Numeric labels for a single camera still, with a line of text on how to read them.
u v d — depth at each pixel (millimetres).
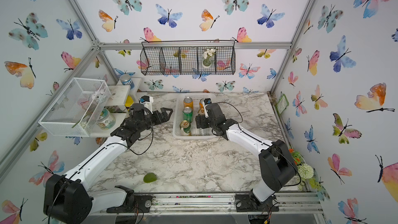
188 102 1014
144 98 710
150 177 801
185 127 887
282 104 1105
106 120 784
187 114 959
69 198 390
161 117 715
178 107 1012
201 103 1012
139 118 628
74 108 739
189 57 984
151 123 670
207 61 954
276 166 438
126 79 971
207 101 768
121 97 871
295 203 754
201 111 958
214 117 668
